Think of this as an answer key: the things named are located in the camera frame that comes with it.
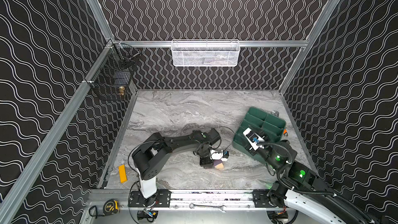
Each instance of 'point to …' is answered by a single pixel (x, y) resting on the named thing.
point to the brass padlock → (122, 90)
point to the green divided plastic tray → (269, 125)
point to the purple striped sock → (218, 164)
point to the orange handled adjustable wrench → (285, 132)
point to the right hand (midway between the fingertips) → (247, 129)
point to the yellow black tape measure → (110, 207)
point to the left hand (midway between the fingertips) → (213, 166)
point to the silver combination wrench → (219, 208)
